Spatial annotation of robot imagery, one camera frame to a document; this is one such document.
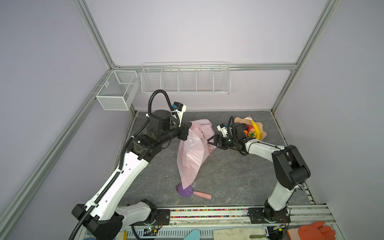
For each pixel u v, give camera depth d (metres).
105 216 0.37
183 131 0.58
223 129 0.87
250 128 1.04
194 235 0.69
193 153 0.69
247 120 1.08
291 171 0.48
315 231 0.68
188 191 0.80
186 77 1.00
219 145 0.81
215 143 0.81
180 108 0.55
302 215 0.76
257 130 1.02
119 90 1.02
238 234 0.69
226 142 0.81
